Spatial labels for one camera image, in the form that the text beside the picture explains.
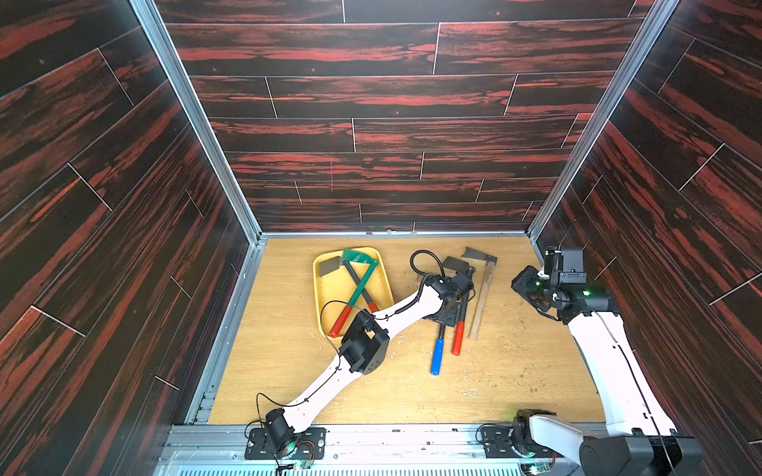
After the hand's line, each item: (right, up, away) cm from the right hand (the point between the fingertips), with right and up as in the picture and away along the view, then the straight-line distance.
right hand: (524, 281), depth 77 cm
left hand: (-17, -14, +19) cm, 29 cm away
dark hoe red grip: (-10, -9, +21) cm, 25 cm away
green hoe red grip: (-50, +8, +33) cm, 60 cm away
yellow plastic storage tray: (-54, -5, +26) cm, 60 cm away
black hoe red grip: (-55, +5, +31) cm, 63 cm away
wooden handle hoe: (+3, +5, +32) cm, 32 cm away
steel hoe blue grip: (-21, -23, +11) cm, 33 cm away
